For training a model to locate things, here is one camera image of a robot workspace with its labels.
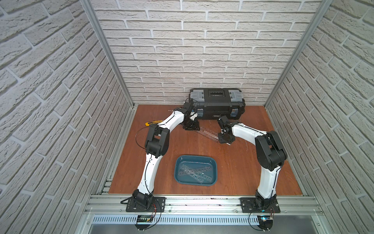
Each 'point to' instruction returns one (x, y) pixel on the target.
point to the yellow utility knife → (147, 124)
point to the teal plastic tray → (195, 162)
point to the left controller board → (143, 219)
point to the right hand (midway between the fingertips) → (226, 139)
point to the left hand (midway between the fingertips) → (199, 127)
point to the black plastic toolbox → (212, 103)
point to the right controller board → (265, 222)
